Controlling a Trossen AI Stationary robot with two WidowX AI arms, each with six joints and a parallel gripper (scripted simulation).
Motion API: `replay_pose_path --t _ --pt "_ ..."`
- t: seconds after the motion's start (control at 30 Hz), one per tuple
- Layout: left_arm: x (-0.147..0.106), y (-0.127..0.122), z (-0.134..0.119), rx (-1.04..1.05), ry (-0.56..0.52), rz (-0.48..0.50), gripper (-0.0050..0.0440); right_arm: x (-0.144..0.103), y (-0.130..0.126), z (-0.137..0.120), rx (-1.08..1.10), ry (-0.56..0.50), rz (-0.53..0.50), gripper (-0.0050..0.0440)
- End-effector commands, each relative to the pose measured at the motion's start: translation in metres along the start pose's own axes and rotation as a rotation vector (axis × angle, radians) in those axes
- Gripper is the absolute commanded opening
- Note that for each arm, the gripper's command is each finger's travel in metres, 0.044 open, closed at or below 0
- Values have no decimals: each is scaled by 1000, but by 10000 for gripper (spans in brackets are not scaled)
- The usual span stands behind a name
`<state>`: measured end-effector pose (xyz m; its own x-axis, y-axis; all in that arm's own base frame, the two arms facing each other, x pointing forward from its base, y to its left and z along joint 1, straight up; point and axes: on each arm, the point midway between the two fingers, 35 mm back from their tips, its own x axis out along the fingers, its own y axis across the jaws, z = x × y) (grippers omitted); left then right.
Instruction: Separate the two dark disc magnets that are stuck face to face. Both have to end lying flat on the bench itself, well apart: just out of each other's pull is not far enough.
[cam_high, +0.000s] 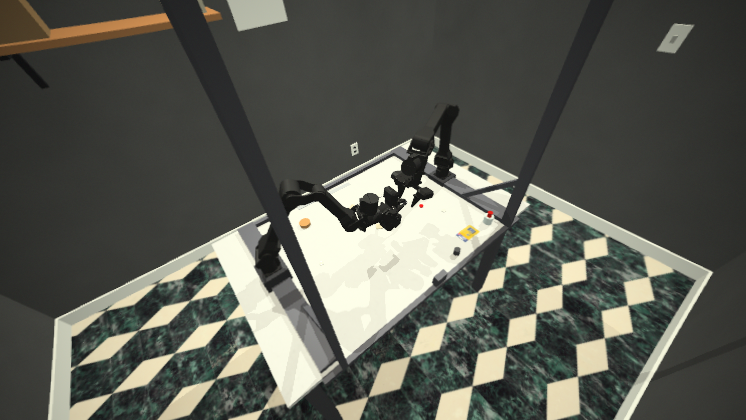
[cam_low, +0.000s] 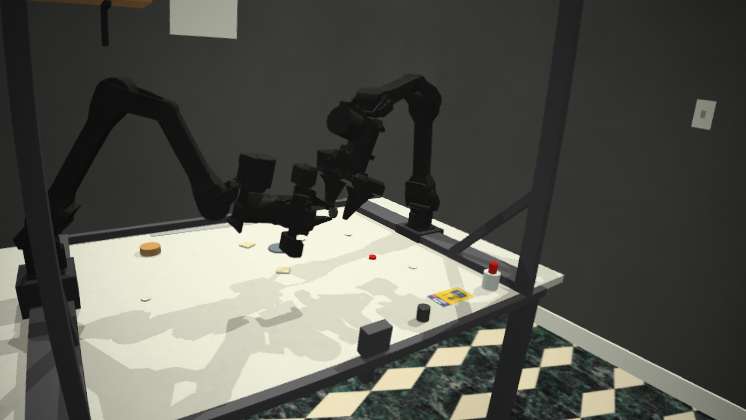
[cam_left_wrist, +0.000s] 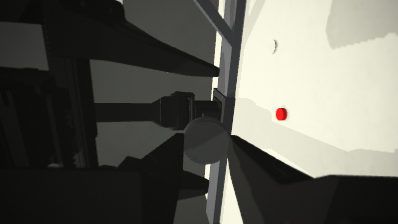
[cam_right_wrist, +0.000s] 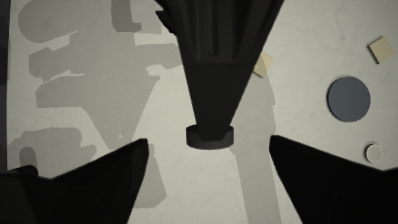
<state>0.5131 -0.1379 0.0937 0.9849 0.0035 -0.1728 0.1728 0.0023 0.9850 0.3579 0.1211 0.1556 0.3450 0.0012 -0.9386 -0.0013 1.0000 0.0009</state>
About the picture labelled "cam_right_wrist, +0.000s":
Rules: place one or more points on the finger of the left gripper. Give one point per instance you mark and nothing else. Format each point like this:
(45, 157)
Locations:
(166, 20)
(220, 42)

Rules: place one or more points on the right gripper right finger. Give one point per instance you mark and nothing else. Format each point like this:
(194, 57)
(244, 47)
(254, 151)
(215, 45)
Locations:
(328, 189)

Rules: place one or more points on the black cylinder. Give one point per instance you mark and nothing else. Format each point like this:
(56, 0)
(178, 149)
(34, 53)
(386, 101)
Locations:
(28, 169)

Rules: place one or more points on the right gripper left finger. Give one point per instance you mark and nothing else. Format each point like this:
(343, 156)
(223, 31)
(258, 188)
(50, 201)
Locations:
(102, 191)

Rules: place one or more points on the beige square pad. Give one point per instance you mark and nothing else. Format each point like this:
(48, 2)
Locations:
(262, 65)
(381, 50)

